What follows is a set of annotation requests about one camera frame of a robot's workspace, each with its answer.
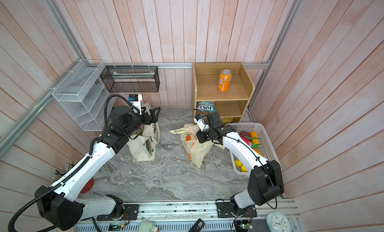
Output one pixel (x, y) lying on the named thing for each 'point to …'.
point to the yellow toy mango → (243, 169)
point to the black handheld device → (197, 226)
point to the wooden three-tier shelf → (232, 103)
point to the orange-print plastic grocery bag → (196, 150)
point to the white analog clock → (277, 222)
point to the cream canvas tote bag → (143, 146)
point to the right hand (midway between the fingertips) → (197, 133)
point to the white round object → (146, 226)
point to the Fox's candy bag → (206, 106)
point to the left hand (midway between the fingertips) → (153, 110)
